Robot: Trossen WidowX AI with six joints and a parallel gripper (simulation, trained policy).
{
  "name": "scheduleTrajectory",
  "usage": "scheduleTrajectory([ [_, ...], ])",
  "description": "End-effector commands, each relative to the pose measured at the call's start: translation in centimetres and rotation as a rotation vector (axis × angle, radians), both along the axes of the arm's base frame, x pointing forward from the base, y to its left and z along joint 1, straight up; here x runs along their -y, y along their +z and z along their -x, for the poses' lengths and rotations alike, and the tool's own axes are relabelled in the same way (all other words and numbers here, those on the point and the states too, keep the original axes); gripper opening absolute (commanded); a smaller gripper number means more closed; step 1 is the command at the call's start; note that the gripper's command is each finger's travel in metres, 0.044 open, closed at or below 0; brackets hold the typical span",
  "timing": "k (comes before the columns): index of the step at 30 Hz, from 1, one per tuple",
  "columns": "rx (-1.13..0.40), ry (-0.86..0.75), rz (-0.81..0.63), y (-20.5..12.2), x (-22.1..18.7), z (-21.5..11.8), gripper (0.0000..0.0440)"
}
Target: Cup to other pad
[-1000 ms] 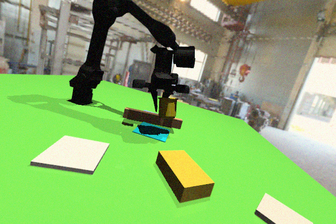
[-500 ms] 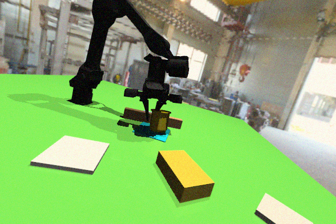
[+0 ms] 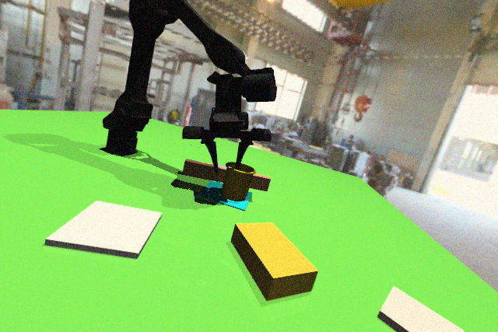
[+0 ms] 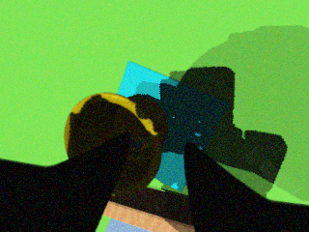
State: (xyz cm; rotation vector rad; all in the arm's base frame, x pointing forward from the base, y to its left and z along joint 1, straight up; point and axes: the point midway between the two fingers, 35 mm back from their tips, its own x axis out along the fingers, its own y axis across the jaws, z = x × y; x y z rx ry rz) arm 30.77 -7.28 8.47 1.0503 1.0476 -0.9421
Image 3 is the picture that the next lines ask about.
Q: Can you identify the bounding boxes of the cream flat rectangular slab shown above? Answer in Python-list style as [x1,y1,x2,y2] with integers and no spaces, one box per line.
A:
[45,201,163,259]

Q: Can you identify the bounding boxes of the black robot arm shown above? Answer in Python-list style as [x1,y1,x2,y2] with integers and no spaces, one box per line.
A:
[101,0,277,156]

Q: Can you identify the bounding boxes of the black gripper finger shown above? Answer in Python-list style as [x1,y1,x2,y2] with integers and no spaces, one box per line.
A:
[201,142,218,173]
[236,142,254,170]

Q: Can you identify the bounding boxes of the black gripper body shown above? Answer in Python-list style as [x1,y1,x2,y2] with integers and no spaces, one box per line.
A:
[182,101,272,143]

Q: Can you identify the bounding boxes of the cream flat bar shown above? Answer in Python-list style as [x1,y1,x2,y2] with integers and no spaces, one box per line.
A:
[377,286,465,332]

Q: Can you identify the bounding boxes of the yellow rectangular block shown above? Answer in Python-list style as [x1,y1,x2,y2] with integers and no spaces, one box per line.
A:
[230,222,319,302]

